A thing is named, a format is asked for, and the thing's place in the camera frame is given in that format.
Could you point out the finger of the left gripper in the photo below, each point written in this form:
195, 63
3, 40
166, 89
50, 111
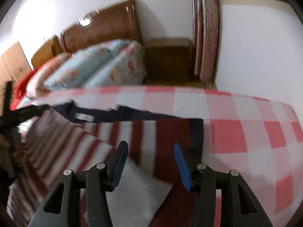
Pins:
29, 112

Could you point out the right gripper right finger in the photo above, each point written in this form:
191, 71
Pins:
239, 205

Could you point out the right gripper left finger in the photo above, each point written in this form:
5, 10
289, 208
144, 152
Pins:
61, 206

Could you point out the red grey striped sweater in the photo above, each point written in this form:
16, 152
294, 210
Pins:
150, 192

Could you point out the red blanket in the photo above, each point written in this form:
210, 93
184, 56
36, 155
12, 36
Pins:
19, 91

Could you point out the orange floral pillow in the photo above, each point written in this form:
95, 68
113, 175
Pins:
35, 86

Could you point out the wooden wardrobe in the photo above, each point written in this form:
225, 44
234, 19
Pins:
14, 66

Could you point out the pink checkered bed sheet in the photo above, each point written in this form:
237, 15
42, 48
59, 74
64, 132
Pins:
261, 139

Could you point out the light wooden headboard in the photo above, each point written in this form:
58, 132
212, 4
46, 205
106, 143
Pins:
50, 49

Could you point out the light blue floral quilt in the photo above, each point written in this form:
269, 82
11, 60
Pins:
112, 63

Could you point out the dark wooden headboard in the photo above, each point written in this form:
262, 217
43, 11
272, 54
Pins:
119, 21

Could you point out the wooden nightstand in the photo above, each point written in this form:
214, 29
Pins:
169, 60

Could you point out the pink floral curtain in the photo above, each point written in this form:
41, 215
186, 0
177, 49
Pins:
205, 37

